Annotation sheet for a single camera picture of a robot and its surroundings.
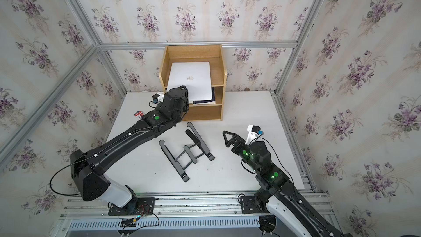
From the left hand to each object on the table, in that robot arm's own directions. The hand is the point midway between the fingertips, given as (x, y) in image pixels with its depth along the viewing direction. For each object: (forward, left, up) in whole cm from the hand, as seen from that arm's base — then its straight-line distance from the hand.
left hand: (192, 88), depth 72 cm
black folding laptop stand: (-18, +3, -33) cm, 38 cm away
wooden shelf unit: (+31, -10, -1) cm, 32 cm away
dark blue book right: (+6, -5, -16) cm, 17 cm away
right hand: (-17, -16, -13) cm, 27 cm away
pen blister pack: (+12, +39, -35) cm, 54 cm away
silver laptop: (+15, 0, -5) cm, 16 cm away
